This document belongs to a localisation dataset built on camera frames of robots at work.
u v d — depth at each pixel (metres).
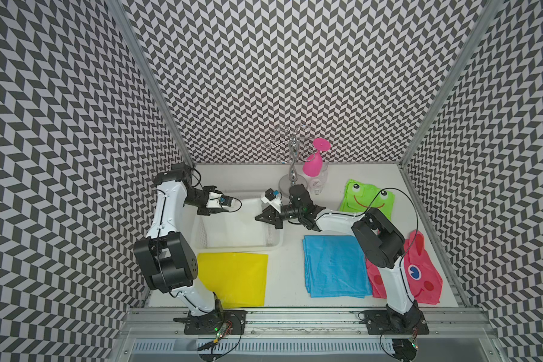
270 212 0.79
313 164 0.97
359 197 1.02
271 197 0.76
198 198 0.69
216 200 0.67
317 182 1.04
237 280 0.81
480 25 0.70
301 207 0.74
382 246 0.53
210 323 0.67
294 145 0.88
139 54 0.81
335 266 0.84
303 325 0.74
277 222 0.79
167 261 0.45
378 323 0.74
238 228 0.83
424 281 0.81
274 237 0.91
